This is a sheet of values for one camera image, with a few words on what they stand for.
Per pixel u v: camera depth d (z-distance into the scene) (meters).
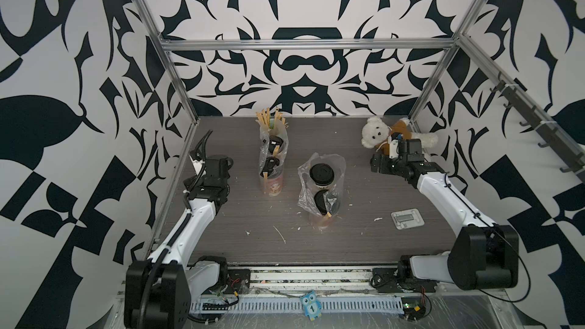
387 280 0.74
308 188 0.75
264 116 0.95
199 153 0.68
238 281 0.74
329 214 0.66
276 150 0.83
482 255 0.41
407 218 0.86
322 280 0.76
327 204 0.69
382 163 0.79
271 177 0.78
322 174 0.80
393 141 0.79
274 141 0.88
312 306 0.69
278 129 0.88
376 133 1.02
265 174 0.76
